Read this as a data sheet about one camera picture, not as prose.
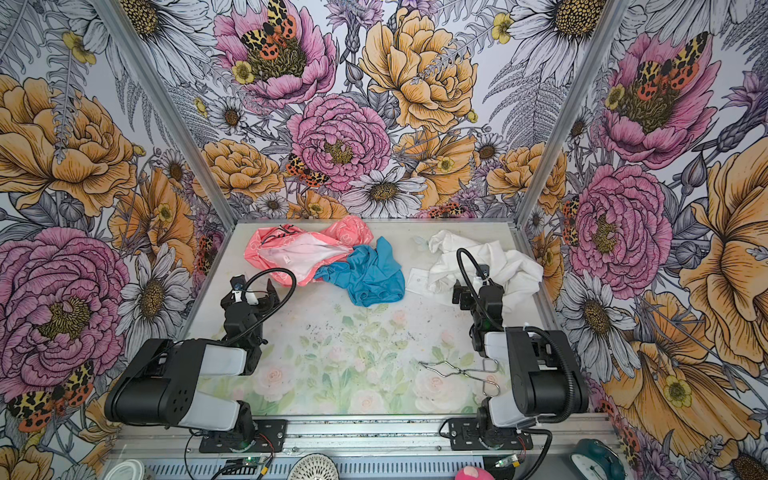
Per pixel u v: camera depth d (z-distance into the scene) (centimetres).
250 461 71
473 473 65
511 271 97
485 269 80
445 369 85
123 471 64
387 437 76
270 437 74
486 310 70
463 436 74
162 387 44
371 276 99
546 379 46
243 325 68
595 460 66
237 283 76
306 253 99
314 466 69
